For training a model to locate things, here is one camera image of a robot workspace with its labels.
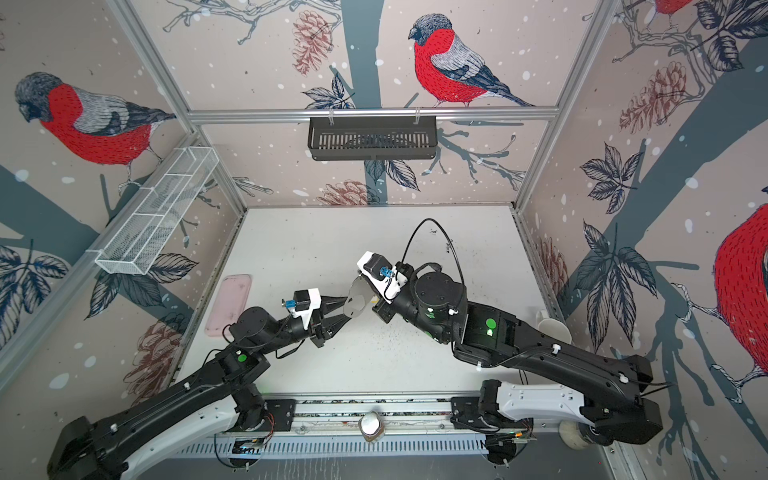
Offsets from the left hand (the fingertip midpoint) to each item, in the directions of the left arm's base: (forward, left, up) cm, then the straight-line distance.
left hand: (348, 309), depth 62 cm
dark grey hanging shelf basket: (+67, -2, -1) cm, 67 cm away
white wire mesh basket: (+17, +53, +2) cm, 56 cm away
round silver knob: (-19, -5, -18) cm, 26 cm away
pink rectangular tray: (+17, +43, -28) cm, 54 cm away
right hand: (+3, -2, +10) cm, 11 cm away
